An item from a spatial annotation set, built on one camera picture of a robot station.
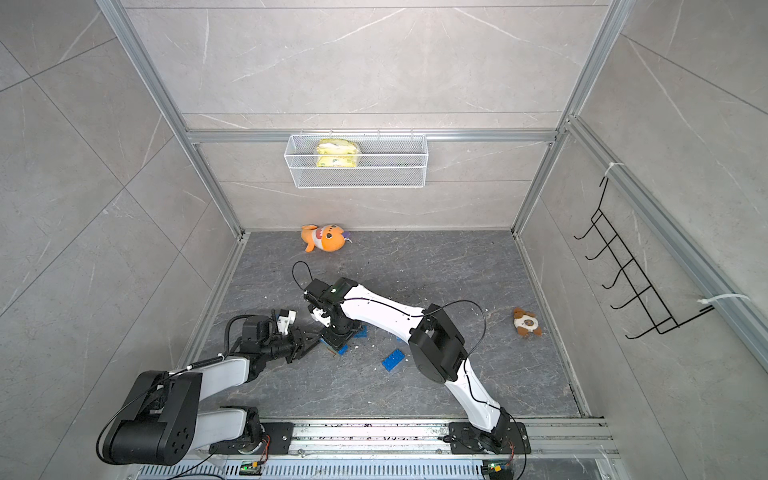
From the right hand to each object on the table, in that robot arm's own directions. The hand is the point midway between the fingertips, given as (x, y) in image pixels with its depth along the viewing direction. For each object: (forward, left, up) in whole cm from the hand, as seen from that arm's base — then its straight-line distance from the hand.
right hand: (342, 341), depth 84 cm
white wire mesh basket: (+54, -13, +24) cm, 61 cm away
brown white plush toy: (+6, -56, -3) cm, 57 cm away
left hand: (+2, +6, -1) cm, 6 cm away
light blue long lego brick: (-1, 0, -4) cm, 4 cm away
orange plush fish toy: (+38, +8, +3) cm, 39 cm away
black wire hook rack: (-7, -70, +25) cm, 75 cm away
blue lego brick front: (-4, -15, -5) cm, 16 cm away
